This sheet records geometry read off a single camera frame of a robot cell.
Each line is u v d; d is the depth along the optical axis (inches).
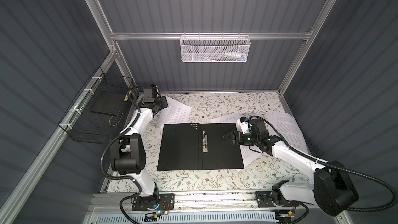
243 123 30.9
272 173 32.5
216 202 29.1
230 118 41.4
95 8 29.9
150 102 28.0
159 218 27.8
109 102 28.8
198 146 36.0
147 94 27.9
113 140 17.1
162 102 33.1
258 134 26.2
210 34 34.0
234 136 29.6
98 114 29.1
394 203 15.4
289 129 39.1
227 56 36.7
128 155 18.9
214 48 43.9
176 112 41.5
